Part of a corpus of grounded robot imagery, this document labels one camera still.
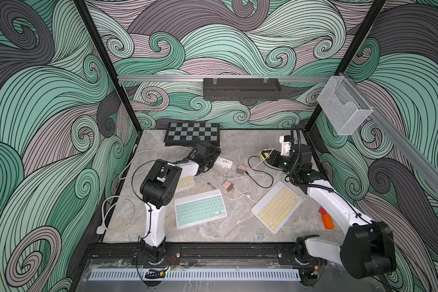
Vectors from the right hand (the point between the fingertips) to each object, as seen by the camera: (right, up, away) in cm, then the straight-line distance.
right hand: (265, 152), depth 82 cm
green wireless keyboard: (-31, -27, +3) cm, 41 cm away
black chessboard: (-43, +11, +31) cm, 54 cm away
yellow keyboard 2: (-40, -17, +13) cm, 45 cm away
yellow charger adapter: (-3, -2, -2) cm, 4 cm away
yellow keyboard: (+6, -26, +3) cm, 27 cm away
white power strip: (-19, -7, +18) cm, 27 cm away
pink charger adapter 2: (-17, -18, +10) cm, 27 cm away
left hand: (-21, +1, +17) cm, 27 cm away
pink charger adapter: (-9, -11, +18) cm, 22 cm away
